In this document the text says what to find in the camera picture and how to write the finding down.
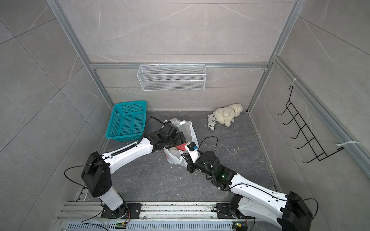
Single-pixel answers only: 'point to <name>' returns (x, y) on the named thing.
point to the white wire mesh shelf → (172, 77)
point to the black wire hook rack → (305, 133)
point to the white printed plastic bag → (173, 155)
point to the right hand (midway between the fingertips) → (183, 154)
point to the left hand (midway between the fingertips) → (183, 138)
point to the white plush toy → (226, 115)
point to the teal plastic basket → (127, 121)
